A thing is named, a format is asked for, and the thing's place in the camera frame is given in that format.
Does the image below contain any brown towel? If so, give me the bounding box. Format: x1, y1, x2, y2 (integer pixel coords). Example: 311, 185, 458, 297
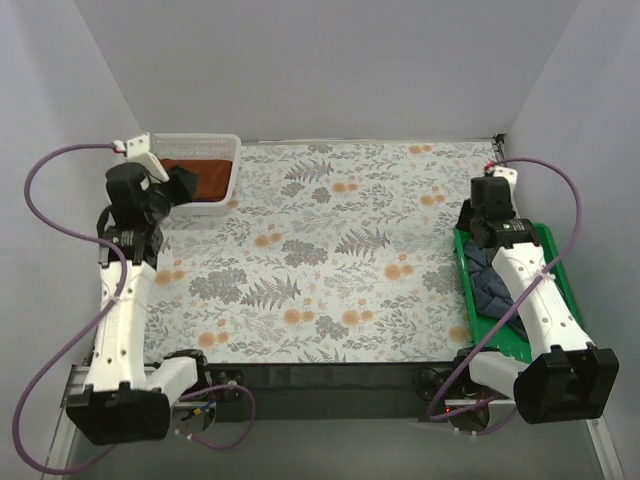
160, 159, 233, 202

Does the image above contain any grey blue towel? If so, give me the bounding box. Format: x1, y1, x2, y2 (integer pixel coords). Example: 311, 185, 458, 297
463, 238, 514, 320

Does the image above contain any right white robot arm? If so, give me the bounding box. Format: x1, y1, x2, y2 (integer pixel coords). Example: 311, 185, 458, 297
461, 176, 619, 424

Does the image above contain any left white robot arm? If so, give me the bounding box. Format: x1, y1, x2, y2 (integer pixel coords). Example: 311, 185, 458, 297
66, 162, 209, 446

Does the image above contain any white plastic basket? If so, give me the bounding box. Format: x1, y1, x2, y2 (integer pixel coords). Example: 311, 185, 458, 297
151, 133, 241, 217

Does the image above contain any green plastic bin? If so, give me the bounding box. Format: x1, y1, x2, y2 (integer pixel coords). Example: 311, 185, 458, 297
452, 222, 584, 364

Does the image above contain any floral table mat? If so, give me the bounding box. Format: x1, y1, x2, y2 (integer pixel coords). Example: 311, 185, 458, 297
144, 140, 495, 363

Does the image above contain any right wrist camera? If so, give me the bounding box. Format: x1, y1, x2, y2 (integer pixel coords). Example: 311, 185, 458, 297
484, 162, 518, 189

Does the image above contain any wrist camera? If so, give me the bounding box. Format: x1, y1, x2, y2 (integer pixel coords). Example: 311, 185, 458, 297
484, 162, 518, 189
113, 133, 169, 182

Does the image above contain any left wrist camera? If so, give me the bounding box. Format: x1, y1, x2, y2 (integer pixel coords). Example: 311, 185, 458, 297
113, 133, 169, 182

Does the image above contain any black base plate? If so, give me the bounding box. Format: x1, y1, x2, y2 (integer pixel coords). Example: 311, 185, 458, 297
206, 361, 456, 422

